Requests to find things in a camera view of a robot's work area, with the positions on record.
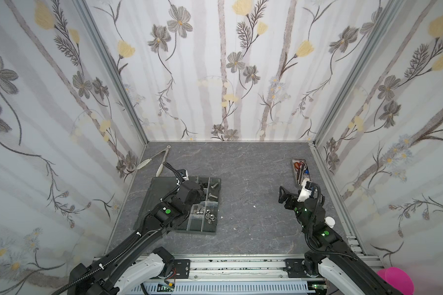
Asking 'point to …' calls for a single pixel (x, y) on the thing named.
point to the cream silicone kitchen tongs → (161, 166)
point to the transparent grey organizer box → (202, 217)
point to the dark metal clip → (199, 212)
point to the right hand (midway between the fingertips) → (286, 186)
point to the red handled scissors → (299, 166)
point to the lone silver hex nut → (208, 211)
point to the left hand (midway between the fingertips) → (191, 184)
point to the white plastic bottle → (330, 221)
